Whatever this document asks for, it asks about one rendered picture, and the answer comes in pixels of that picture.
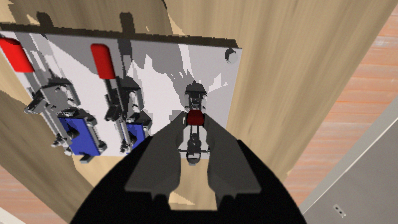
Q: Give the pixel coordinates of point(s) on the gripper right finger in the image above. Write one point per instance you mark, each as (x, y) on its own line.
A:
(234, 169)

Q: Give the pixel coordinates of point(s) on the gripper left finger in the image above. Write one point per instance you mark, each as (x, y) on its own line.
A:
(152, 167)

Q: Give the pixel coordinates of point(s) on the grey metal fixture plate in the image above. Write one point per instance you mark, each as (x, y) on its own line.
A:
(163, 71)

